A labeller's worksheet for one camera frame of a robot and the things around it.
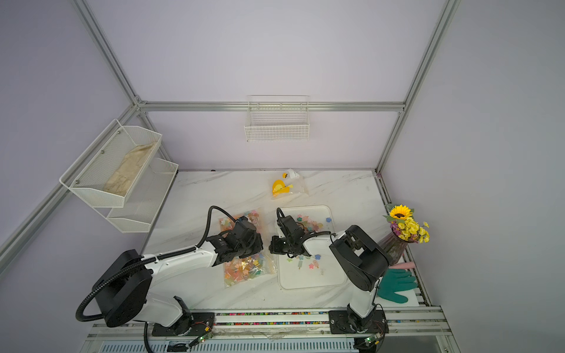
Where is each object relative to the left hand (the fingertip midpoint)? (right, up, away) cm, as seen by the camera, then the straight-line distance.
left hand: (262, 246), depth 87 cm
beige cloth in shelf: (-48, +30, -8) cm, 57 cm away
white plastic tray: (+23, -9, -1) cm, 25 cm away
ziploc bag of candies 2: (-8, -9, -2) cm, 12 cm away
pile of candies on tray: (+21, +6, +12) cm, 25 cm away
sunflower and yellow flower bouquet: (+48, +11, -16) cm, 52 cm away
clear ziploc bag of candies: (+11, +26, +23) cm, 36 cm away
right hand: (+3, -3, +5) cm, 6 cm away
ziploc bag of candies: (-17, +8, +9) cm, 21 cm away
